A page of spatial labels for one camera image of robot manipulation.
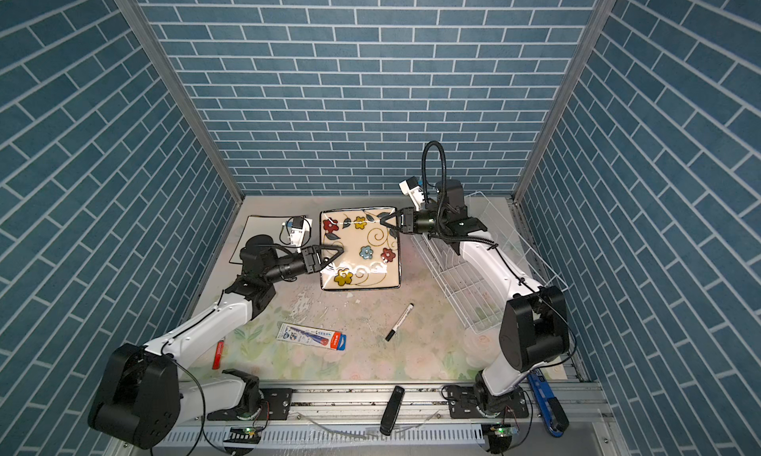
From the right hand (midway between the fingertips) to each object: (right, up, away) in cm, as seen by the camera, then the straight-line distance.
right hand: (381, 219), depth 76 cm
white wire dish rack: (+30, -26, +13) cm, 42 cm away
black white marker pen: (+3, -33, +10) cm, 35 cm away
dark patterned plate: (-3, -10, -1) cm, 10 cm away
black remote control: (+3, -47, -3) cm, 48 cm away
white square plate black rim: (-46, -2, +33) cm, 56 cm away
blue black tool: (+41, -46, -5) cm, 62 cm away
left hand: (-10, -9, -1) cm, 14 cm away
